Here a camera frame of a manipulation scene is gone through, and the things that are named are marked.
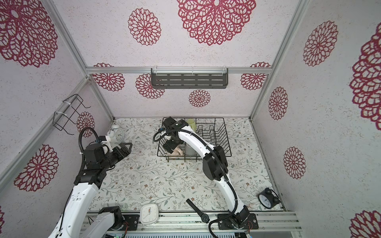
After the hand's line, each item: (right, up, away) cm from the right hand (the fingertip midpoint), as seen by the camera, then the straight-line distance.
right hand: (172, 143), depth 92 cm
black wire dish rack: (+27, +8, +15) cm, 32 cm away
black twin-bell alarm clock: (+51, -27, -18) cm, 60 cm away
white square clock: (-10, -34, -18) cm, 40 cm away
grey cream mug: (+11, -5, -2) cm, 12 cm away
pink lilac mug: (+4, -5, -4) cm, 8 cm away
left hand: (-21, -2, -14) cm, 26 cm away
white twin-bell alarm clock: (-38, +5, +6) cm, 39 cm away
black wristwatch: (+19, -37, -17) cm, 44 cm away
